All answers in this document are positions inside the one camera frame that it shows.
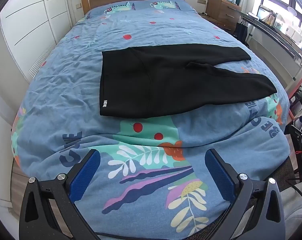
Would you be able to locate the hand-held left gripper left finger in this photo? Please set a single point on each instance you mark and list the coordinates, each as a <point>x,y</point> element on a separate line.
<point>87,172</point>

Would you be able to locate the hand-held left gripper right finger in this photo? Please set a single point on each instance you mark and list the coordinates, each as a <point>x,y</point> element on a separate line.
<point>219,173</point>

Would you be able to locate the black pants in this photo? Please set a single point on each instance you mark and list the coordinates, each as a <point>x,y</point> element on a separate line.
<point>166,80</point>

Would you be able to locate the red pole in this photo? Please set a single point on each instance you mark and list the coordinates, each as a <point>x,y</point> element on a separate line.
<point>297,88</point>

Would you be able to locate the blue printed blanket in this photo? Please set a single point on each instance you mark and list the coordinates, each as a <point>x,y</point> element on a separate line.
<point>91,67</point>

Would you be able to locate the long desk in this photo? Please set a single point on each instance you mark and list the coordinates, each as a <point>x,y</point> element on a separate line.
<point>273,31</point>

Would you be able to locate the black bag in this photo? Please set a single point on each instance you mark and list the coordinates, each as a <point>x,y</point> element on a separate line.
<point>241,32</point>

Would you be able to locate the wooden dresser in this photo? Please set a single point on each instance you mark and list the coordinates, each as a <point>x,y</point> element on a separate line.
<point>224,11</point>

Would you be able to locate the white wardrobe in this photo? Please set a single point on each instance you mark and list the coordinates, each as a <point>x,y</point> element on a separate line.
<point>33,12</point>

